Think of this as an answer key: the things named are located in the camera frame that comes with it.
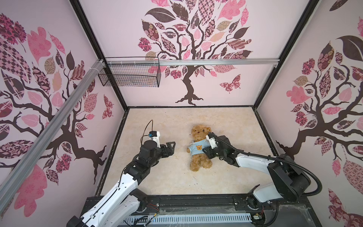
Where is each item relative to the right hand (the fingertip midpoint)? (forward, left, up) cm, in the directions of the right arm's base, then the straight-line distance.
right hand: (204, 148), depth 89 cm
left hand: (-5, +20, +12) cm, 24 cm away
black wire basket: (+44, +48, +29) cm, 71 cm away
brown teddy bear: (+7, +3, +7) cm, 10 cm away
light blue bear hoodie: (-1, +5, +2) cm, 5 cm away
